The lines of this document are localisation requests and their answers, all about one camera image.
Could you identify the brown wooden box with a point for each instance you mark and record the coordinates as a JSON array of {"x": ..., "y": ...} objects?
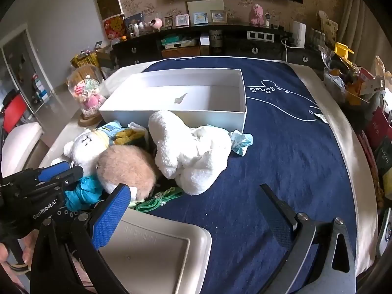
[{"x": 180, "y": 52}]

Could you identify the glass dome with rose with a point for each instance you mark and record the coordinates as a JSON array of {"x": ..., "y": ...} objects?
[{"x": 87, "y": 95}]

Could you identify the blue picture frame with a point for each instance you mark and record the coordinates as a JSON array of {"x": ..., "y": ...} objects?
[{"x": 201, "y": 18}]

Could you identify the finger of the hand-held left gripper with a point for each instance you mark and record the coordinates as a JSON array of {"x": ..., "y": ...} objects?
[
  {"x": 53, "y": 171},
  {"x": 72, "y": 176}
]

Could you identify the pink round ornament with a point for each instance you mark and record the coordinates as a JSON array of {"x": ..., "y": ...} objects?
[{"x": 156, "y": 24}]

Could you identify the white cardboard box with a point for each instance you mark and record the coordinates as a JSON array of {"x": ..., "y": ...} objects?
[{"x": 183, "y": 110}]

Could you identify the black TV cabinet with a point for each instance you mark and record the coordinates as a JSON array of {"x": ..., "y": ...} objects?
[{"x": 235, "y": 47}]

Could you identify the brown plush ball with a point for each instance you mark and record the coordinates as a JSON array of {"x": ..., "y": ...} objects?
[{"x": 125, "y": 168}]

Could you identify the teal cloth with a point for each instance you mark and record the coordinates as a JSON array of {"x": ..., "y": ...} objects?
[{"x": 81, "y": 193}]

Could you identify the beige curtain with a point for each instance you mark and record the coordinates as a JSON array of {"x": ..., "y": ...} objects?
[{"x": 356, "y": 18}]

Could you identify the row of glass jars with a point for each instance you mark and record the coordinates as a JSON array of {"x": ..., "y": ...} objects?
[{"x": 318, "y": 36}]

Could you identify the white cat plush blue hat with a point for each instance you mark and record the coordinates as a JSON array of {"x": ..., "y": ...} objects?
[{"x": 85, "y": 147}]

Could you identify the black printed jar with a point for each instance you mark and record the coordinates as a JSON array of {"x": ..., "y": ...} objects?
[{"x": 216, "y": 39}]

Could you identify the large white plush toy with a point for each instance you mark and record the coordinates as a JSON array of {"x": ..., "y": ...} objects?
[{"x": 190, "y": 153}]

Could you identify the clear plastic bag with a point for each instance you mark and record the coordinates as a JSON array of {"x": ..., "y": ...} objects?
[{"x": 337, "y": 82}]

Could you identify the pink plush toy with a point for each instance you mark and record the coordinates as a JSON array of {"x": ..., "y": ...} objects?
[{"x": 256, "y": 14}]

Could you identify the navy blue printed mat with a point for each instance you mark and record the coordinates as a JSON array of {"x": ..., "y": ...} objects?
[{"x": 291, "y": 159}]

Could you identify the light blue knit cloth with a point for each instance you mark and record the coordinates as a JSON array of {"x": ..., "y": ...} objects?
[{"x": 242, "y": 142}]

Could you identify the small white camera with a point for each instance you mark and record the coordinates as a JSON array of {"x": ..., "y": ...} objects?
[{"x": 268, "y": 19}]

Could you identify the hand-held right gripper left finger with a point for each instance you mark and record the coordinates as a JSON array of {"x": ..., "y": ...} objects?
[{"x": 111, "y": 217}]

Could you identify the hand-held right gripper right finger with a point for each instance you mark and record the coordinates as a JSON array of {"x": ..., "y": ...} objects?
[{"x": 277, "y": 217}]

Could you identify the yellow green small toy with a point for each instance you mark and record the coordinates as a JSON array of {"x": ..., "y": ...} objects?
[{"x": 128, "y": 136}]

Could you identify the red gift box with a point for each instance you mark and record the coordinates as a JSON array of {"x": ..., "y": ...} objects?
[{"x": 378, "y": 128}]

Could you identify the beige plastic tray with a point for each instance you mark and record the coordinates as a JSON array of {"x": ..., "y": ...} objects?
[{"x": 153, "y": 251}]

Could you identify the dark green package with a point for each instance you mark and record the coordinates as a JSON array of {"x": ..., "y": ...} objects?
[{"x": 384, "y": 159}]

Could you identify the small dark picture frame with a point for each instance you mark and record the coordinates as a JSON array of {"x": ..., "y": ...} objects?
[{"x": 168, "y": 21}]

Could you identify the wooden picture frame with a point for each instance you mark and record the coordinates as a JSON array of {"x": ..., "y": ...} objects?
[{"x": 219, "y": 17}]

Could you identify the red chair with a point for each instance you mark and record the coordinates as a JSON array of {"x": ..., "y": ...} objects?
[{"x": 13, "y": 113}]

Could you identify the white leather chair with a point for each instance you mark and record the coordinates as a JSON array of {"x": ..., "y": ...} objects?
[{"x": 21, "y": 147}]

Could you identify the teal flat box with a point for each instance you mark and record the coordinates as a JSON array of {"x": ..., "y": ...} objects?
[{"x": 174, "y": 40}]

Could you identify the pink picture frame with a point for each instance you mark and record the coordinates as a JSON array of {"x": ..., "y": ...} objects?
[{"x": 182, "y": 20}]

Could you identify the red gold festive poster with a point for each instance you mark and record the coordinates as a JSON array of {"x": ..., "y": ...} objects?
[{"x": 114, "y": 27}]

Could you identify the yellow plastic crate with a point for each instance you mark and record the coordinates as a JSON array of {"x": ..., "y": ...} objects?
[{"x": 84, "y": 60}]

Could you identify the green lace headband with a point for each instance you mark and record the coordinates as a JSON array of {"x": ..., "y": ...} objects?
[{"x": 159, "y": 200}]

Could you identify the blue gift box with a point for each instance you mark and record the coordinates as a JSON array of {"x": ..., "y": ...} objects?
[{"x": 133, "y": 20}]

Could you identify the white socket panel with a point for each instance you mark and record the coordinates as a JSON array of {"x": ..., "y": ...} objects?
[{"x": 260, "y": 35}]

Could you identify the white tall appliance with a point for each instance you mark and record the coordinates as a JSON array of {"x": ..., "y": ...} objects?
[{"x": 298, "y": 34}]

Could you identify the person's left hand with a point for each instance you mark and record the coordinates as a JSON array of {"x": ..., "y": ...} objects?
[{"x": 30, "y": 248}]

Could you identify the white canvas board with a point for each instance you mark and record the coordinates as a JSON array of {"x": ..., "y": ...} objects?
[{"x": 205, "y": 6}]

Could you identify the stack of colourful boxes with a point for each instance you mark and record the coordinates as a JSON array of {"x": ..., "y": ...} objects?
[{"x": 39, "y": 88}]

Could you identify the small white box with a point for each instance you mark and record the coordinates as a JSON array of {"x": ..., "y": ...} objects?
[{"x": 204, "y": 39}]

